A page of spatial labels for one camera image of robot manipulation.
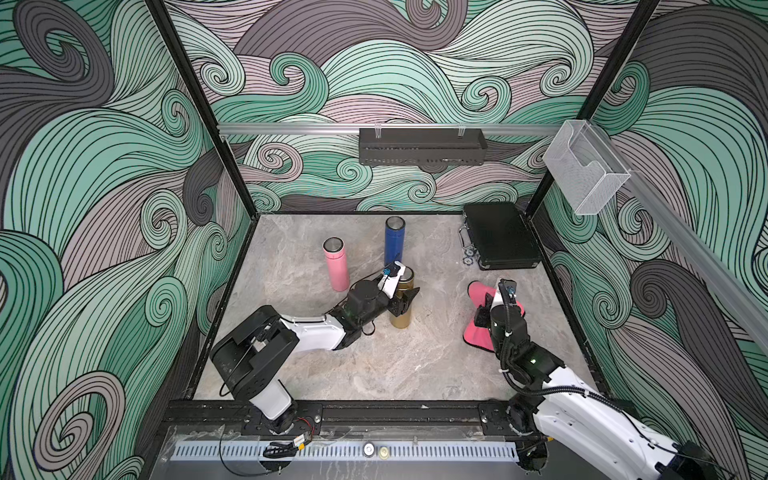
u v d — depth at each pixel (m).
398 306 0.74
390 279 0.71
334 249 0.83
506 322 0.56
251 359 0.44
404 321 0.90
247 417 0.73
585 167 0.78
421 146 0.95
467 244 1.11
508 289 0.67
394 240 0.92
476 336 0.83
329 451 0.70
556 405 0.54
